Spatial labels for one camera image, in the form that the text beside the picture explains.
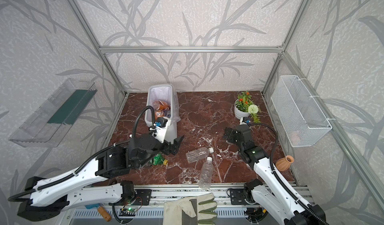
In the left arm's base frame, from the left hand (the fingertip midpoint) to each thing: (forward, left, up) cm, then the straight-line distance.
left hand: (176, 128), depth 63 cm
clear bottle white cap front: (-12, -14, -26) cm, 32 cm away
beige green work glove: (-27, -10, -30) cm, 42 cm away
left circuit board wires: (-26, +22, -32) cm, 46 cm away
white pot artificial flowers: (+28, -39, -21) cm, 52 cm away
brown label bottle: (+21, +13, -11) cm, 27 cm away
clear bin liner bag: (+32, +11, -14) cm, 36 cm away
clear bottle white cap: (-2, -9, -26) cm, 28 cm away
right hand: (+11, -28, -16) cm, 34 cm away
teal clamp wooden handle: (-28, +34, -29) cm, 53 cm away
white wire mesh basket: (+1, -53, +4) cm, 53 cm away
